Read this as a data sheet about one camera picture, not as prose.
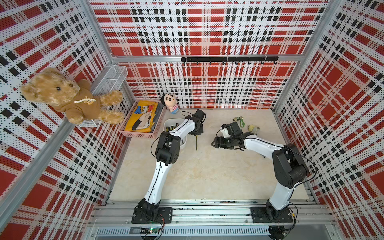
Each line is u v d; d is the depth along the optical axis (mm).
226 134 842
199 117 865
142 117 1073
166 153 642
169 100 1082
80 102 547
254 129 1041
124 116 1075
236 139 703
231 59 890
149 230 695
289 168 486
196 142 1016
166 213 734
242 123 1124
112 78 917
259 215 721
